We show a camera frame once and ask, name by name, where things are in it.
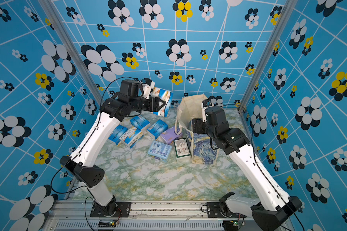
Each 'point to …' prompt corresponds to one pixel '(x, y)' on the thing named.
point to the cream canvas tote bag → (190, 108)
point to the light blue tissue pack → (159, 150)
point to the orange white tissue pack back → (131, 136)
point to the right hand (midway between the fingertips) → (202, 118)
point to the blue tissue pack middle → (157, 129)
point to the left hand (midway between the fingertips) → (163, 100)
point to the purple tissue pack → (170, 135)
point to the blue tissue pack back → (140, 122)
